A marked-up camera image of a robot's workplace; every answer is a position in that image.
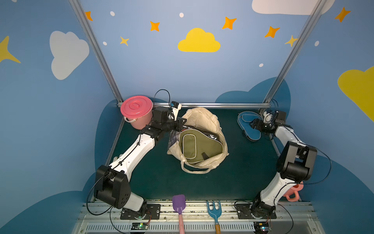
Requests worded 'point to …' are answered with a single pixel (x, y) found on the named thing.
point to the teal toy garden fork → (215, 213)
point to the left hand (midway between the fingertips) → (188, 119)
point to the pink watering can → (294, 190)
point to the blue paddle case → (244, 118)
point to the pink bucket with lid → (137, 110)
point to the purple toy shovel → (178, 204)
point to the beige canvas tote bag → (203, 118)
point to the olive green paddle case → (195, 147)
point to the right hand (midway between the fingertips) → (257, 124)
